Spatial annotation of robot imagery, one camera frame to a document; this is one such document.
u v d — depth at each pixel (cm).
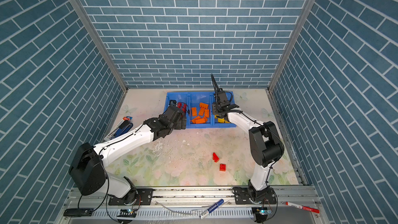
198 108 109
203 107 108
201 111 105
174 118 64
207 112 105
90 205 92
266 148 49
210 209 69
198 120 100
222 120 99
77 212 67
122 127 94
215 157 85
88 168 41
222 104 74
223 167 83
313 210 71
